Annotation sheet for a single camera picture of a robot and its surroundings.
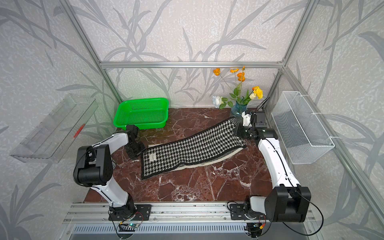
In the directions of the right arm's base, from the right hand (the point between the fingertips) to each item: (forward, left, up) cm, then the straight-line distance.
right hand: (233, 128), depth 81 cm
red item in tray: (-9, +74, +11) cm, 75 cm away
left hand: (-4, +55, -20) cm, 59 cm away
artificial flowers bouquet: (+26, -10, 0) cm, 28 cm away
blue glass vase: (+24, -7, -9) cm, 26 cm away
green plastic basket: (+33, +64, -22) cm, 75 cm away
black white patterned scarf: (-2, +9, -11) cm, 15 cm away
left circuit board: (-42, +53, -23) cm, 72 cm away
